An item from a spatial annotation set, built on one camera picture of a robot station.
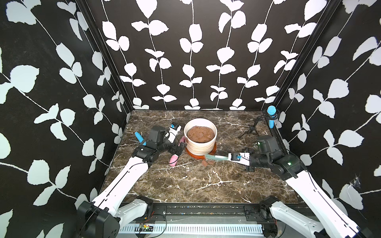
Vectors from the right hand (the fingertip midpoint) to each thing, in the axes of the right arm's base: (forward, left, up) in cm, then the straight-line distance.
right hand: (233, 153), depth 71 cm
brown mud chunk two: (+6, +8, -22) cm, 25 cm away
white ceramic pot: (+9, +14, -11) cm, 20 cm away
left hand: (+9, +27, -1) cm, 29 cm away
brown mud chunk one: (+5, +13, -23) cm, 27 cm away
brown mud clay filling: (+20, +15, -12) cm, 28 cm away
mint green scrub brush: (-3, +8, +1) cm, 9 cm away
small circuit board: (-29, +43, -23) cm, 57 cm away
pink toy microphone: (+6, +32, -19) cm, 38 cm away
